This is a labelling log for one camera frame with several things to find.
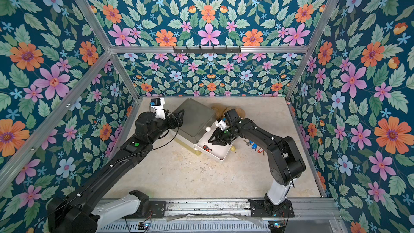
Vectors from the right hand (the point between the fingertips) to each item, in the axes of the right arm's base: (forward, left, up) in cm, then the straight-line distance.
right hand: (211, 141), depth 83 cm
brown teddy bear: (+23, -4, -1) cm, 23 cm away
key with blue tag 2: (+5, -25, -13) cm, 28 cm away
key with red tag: (+2, -29, -12) cm, 31 cm away
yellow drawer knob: (-3, -12, -2) cm, 12 cm away
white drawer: (-4, -5, -4) cm, 7 cm away
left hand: (+6, +15, +18) cm, 24 cm away
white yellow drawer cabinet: (-2, +11, -1) cm, 11 cm away
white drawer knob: (+4, +1, +6) cm, 7 cm away
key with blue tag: (+6, -22, -12) cm, 26 cm away
